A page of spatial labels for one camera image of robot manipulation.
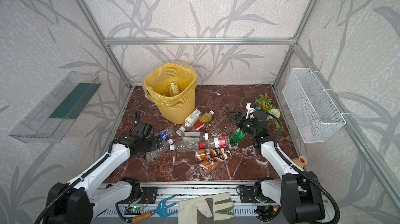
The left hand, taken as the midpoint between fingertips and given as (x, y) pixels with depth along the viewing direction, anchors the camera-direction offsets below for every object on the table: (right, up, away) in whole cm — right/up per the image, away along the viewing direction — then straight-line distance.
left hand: (158, 140), depth 85 cm
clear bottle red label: (+32, -1, 0) cm, 32 cm away
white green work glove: (+31, -27, -15) cm, 44 cm away
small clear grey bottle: (+20, +1, +6) cm, 21 cm away
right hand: (+41, +16, -1) cm, 44 cm away
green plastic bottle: (+45, +1, +6) cm, 46 cm away
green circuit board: (-5, -27, -14) cm, 31 cm away
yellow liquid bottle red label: (+26, +11, +11) cm, 30 cm away
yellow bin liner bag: (-3, +33, +5) cm, 34 cm away
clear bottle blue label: (+3, +2, +7) cm, 8 cm away
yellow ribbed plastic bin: (+10, +17, +1) cm, 20 cm away
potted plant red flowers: (+59, +20, 0) cm, 62 cm away
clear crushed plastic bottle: (-2, -7, -4) cm, 8 cm away
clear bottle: (+16, -3, -1) cm, 16 cm away
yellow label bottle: (+5, +29, +14) cm, 33 cm away
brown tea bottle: (+27, -11, -8) cm, 30 cm away
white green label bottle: (+16, +9, +11) cm, 21 cm away
